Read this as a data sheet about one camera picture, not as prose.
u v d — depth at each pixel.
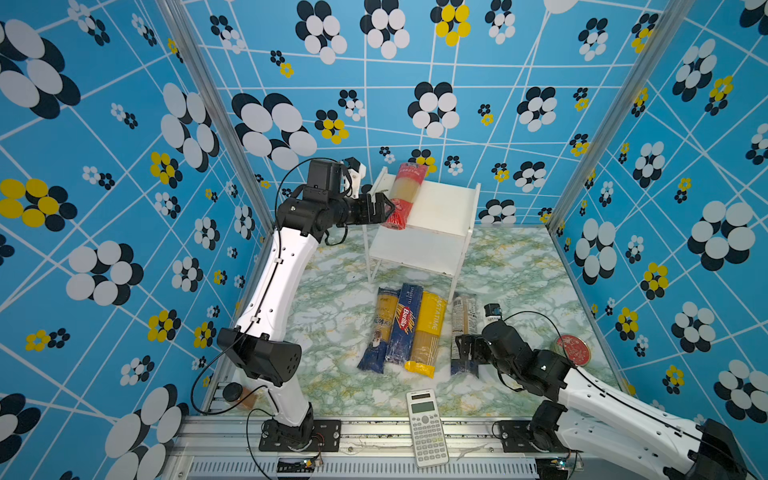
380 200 0.63
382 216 0.63
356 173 0.64
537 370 0.56
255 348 0.42
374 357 0.83
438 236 0.75
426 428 0.74
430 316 0.93
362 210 0.63
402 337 0.87
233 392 0.72
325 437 0.73
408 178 0.83
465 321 0.90
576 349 0.85
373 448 0.72
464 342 0.72
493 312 0.71
